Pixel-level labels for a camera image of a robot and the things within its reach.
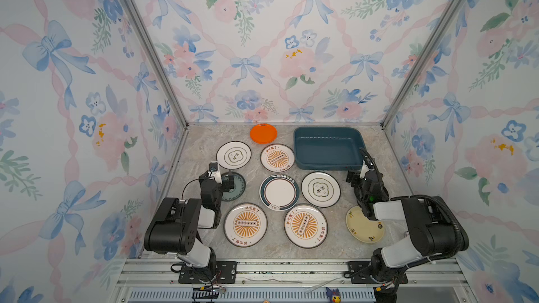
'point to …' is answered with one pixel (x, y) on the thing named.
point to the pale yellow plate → (363, 229)
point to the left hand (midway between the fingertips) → (220, 170)
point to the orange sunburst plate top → (276, 158)
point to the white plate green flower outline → (234, 155)
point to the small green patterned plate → (238, 189)
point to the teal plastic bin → (328, 148)
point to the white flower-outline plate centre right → (321, 189)
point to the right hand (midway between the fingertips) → (364, 167)
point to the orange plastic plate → (263, 133)
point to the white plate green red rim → (279, 192)
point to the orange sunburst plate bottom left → (245, 224)
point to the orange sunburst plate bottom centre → (306, 226)
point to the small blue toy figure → (335, 294)
